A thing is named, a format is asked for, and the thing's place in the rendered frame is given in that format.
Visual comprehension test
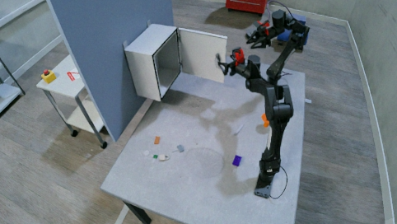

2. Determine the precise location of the small orange flat bar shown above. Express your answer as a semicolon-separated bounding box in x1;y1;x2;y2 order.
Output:
154;136;160;144

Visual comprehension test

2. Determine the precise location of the small blue block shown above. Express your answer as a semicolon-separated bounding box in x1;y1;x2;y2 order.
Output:
232;155;242;166

